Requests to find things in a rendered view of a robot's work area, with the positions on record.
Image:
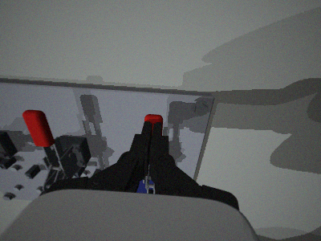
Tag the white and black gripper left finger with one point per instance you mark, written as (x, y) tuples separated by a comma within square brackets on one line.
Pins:
[(125, 175)]

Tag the grey fixture plate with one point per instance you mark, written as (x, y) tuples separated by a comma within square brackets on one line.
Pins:
[(109, 117)]

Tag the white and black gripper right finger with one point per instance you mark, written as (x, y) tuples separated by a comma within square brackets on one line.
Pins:
[(171, 180)]

